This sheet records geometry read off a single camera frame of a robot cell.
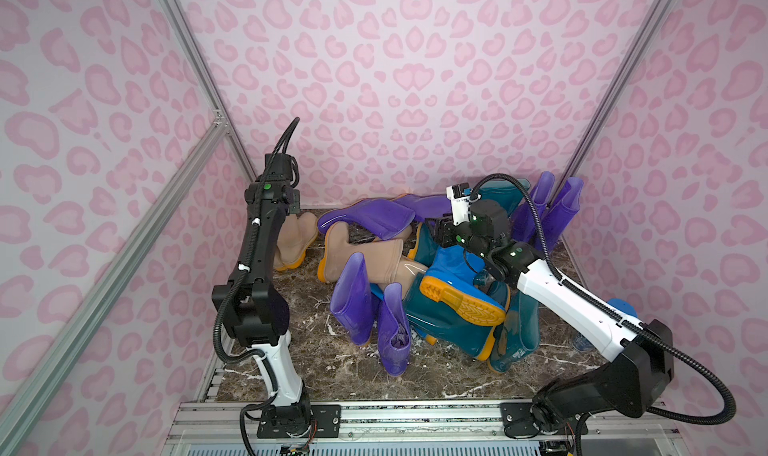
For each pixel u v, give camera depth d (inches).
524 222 36.9
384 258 37.4
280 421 26.4
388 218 41.0
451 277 33.0
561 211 33.5
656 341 16.0
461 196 25.5
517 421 28.9
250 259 19.8
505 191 35.6
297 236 37.5
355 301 28.2
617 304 28.5
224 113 35.7
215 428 28.9
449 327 31.5
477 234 23.3
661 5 28.0
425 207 43.0
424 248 38.4
